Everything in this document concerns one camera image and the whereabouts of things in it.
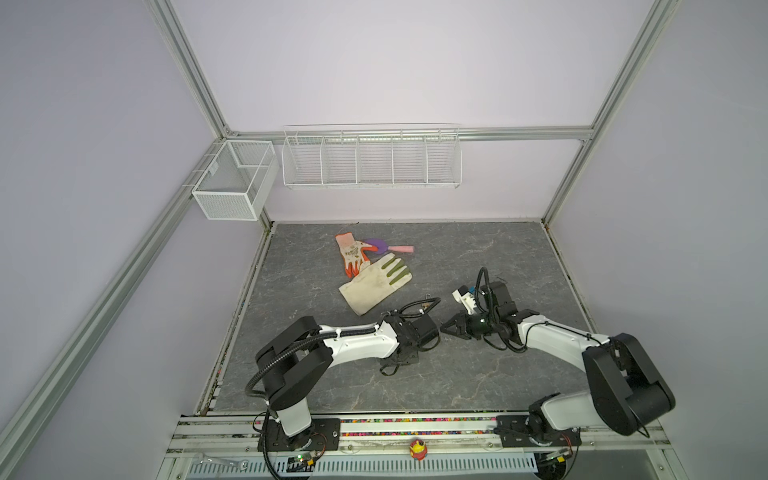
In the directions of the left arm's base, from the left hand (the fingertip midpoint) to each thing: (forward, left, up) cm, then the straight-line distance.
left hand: (402, 360), depth 85 cm
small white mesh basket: (+56, +54, +22) cm, 81 cm away
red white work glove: (+40, +16, +1) cm, 43 cm away
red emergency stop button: (-22, -2, +6) cm, 23 cm away
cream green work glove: (+29, +7, 0) cm, 29 cm away
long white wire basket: (+64, -12, +24) cm, 69 cm away
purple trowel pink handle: (+43, +4, 0) cm, 43 cm away
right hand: (+6, -12, +5) cm, 14 cm away
